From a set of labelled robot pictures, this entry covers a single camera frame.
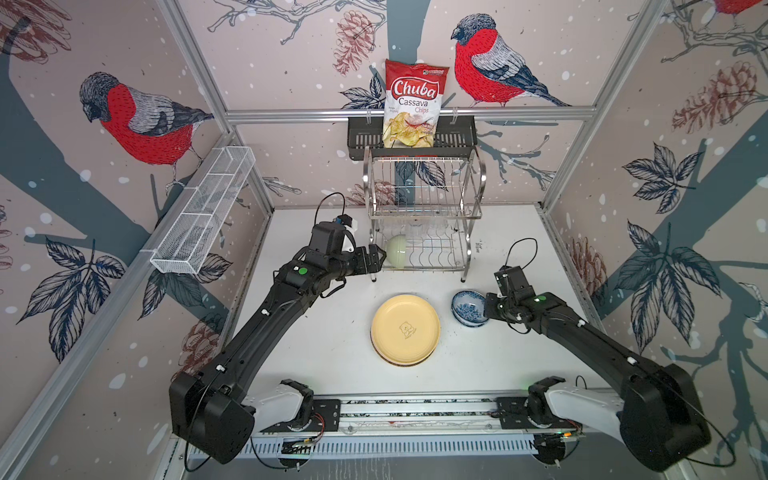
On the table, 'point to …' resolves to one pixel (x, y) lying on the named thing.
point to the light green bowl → (396, 250)
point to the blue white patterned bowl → (469, 308)
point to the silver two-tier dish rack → (422, 209)
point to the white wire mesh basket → (201, 205)
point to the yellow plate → (405, 330)
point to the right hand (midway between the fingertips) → (486, 309)
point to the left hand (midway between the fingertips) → (372, 255)
